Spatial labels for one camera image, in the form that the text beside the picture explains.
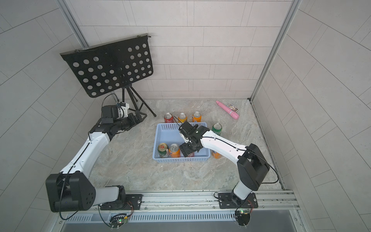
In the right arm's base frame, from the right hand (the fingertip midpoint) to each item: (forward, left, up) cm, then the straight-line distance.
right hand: (188, 150), depth 82 cm
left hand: (+16, +24, +14) cm, 32 cm away
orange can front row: (-2, +7, +3) cm, 8 cm away
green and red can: (0, +14, +4) cm, 15 cm away
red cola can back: (+22, +12, +4) cm, 25 cm away
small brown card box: (+36, -36, -6) cm, 51 cm away
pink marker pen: (+30, -32, -4) cm, 44 cm away
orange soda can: (+22, +3, +4) cm, 22 cm away
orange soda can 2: (+21, -7, +3) cm, 23 cm away
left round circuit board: (-30, +35, -8) cm, 47 cm away
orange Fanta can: (-2, -17, -4) cm, 17 cm away
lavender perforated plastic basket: (+16, +12, -6) cm, 21 cm away
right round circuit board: (-32, -25, -9) cm, 41 cm away
